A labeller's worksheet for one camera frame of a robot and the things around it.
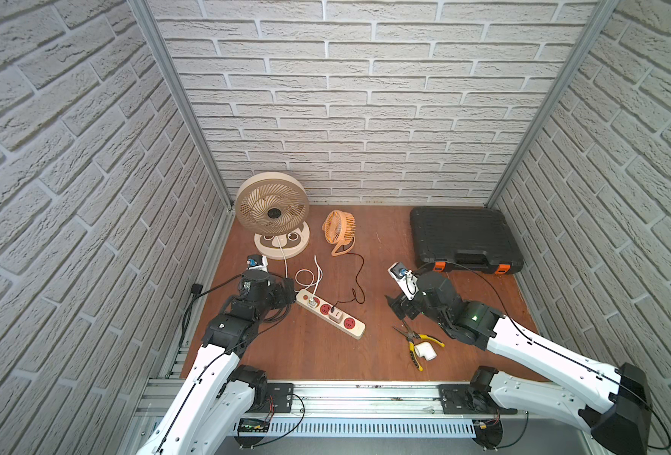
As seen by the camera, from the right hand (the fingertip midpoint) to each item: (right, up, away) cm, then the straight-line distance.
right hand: (404, 283), depth 78 cm
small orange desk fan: (-19, +16, +20) cm, 32 cm away
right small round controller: (+20, -37, -8) cm, 42 cm away
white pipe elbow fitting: (+7, -20, +3) cm, 21 cm away
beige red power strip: (-21, -10, +4) cm, 24 cm away
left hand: (-37, +1, 0) cm, 37 cm away
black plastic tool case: (+25, +12, +19) cm, 34 cm away
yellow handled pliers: (+4, -17, +6) cm, 18 cm away
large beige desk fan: (-39, +23, +8) cm, 46 cm away
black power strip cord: (-68, -6, +17) cm, 70 cm away
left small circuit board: (-40, -36, -6) cm, 54 cm away
